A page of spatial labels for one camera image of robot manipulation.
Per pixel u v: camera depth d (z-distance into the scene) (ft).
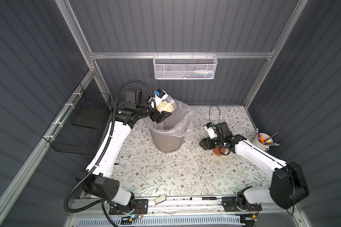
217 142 2.40
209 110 3.78
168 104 2.16
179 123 2.41
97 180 1.28
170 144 2.99
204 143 2.54
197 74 3.06
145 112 1.94
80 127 2.41
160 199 2.42
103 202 1.59
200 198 2.47
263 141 2.94
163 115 2.05
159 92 1.90
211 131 2.57
